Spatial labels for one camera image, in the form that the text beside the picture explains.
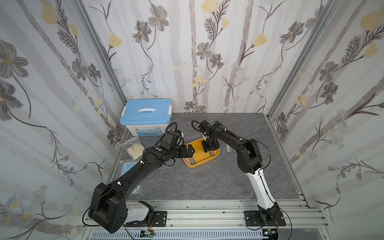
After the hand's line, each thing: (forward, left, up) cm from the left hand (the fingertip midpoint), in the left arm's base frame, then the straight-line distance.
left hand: (189, 150), depth 81 cm
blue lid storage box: (+25, +29, +1) cm, 38 cm away
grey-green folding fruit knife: (+2, -1, -17) cm, 17 cm away
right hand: (+10, -14, -12) cm, 21 cm away
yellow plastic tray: (+3, -7, -14) cm, 16 cm away
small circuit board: (-37, +21, -16) cm, 45 cm away
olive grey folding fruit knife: (+7, -14, -16) cm, 23 cm away
